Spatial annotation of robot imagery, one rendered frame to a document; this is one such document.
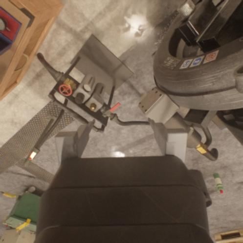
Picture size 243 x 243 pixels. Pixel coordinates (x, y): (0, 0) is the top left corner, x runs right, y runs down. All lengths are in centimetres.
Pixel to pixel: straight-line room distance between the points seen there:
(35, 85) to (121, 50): 85
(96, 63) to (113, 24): 31
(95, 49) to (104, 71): 18
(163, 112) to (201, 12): 31
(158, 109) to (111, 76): 91
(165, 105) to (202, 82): 17
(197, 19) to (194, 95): 22
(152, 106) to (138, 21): 82
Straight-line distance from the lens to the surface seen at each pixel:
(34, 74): 169
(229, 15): 58
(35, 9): 107
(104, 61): 140
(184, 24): 60
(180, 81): 52
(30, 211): 331
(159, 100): 58
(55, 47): 150
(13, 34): 102
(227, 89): 46
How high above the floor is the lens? 128
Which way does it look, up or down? 48 degrees down
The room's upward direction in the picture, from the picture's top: 171 degrees counter-clockwise
